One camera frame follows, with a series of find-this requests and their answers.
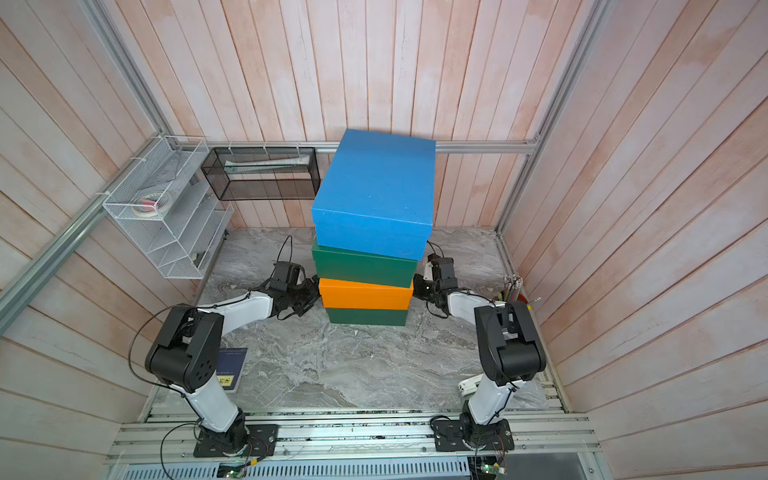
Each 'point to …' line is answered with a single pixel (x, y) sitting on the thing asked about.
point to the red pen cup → (522, 298)
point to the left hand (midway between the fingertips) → (325, 296)
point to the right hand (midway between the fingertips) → (405, 282)
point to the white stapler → (469, 385)
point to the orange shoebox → (361, 295)
